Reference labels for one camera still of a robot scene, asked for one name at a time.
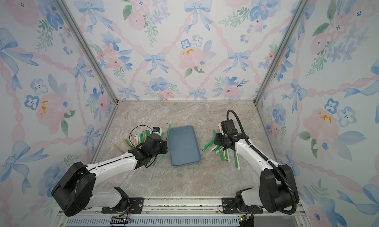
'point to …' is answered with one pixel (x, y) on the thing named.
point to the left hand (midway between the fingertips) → (168, 142)
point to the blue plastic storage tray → (183, 145)
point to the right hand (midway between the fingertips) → (220, 139)
